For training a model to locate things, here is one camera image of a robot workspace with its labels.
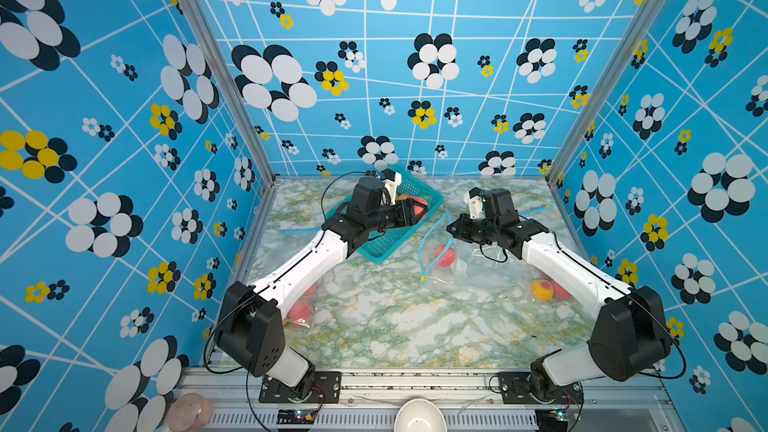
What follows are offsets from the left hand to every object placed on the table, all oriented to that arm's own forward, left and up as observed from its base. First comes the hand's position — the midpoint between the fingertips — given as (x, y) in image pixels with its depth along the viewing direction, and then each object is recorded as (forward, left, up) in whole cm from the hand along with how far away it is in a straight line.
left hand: (425, 207), depth 77 cm
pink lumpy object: (-42, +56, -25) cm, 75 cm away
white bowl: (-42, +2, -25) cm, 49 cm away
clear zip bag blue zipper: (-21, +32, -21) cm, 43 cm away
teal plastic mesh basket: (+5, +14, -28) cm, 31 cm away
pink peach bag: (-6, -7, -15) cm, 18 cm away
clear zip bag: (-3, -18, -26) cm, 32 cm away
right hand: (+1, -8, -9) cm, 12 cm away
